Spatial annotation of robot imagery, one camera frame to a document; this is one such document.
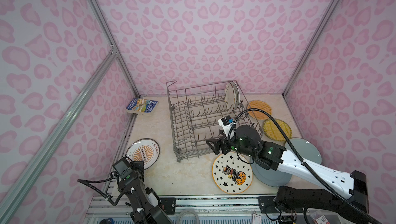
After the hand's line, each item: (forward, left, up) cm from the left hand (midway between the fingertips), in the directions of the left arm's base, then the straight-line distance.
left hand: (140, 163), depth 84 cm
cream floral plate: (+44, -54, +5) cm, 70 cm away
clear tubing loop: (-22, -27, +2) cm, 35 cm away
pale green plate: (+6, -96, -4) cm, 96 cm away
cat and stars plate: (-6, -49, -3) cm, 49 cm away
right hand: (+2, -39, +23) cm, 45 cm away
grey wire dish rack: (+37, -29, -2) cm, 47 cm away
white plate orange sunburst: (+9, 0, -3) cm, 10 cm away
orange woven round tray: (+34, -74, -4) cm, 81 cm away
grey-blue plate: (-8, -69, -4) cm, 70 cm away
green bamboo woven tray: (+21, -79, -4) cm, 82 cm away
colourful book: (+41, +9, -1) cm, 42 cm away
